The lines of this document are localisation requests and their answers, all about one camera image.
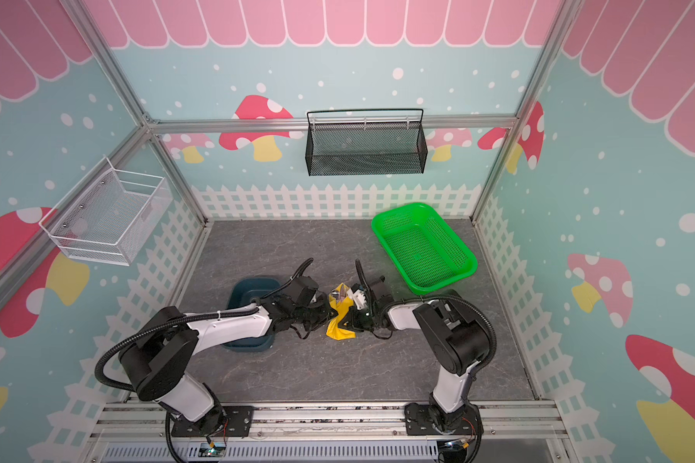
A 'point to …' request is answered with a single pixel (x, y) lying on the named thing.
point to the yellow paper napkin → (333, 329)
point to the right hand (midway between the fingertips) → (337, 324)
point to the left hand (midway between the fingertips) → (339, 318)
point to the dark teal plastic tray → (241, 292)
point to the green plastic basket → (428, 255)
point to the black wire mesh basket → (366, 149)
